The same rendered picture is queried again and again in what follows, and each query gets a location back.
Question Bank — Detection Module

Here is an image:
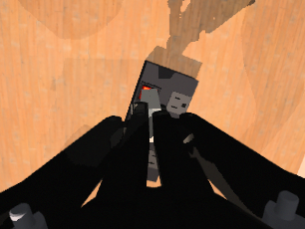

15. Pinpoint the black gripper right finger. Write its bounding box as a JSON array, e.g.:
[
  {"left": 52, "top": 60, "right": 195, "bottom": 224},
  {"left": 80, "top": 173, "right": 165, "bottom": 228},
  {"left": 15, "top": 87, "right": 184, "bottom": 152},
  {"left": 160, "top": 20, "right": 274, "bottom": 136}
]
[{"left": 150, "top": 89, "right": 305, "bottom": 229}]

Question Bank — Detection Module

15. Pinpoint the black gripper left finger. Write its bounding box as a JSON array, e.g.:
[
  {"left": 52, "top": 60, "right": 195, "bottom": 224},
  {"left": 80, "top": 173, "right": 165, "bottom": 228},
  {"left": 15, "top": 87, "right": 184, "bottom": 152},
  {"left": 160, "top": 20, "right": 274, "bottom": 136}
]
[{"left": 0, "top": 89, "right": 152, "bottom": 229}]

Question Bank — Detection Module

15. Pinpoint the black power strip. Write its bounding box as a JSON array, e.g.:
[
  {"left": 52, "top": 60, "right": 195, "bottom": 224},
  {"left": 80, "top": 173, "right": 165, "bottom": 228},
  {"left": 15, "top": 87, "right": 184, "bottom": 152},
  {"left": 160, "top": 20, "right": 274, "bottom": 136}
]
[{"left": 125, "top": 60, "right": 199, "bottom": 182}]

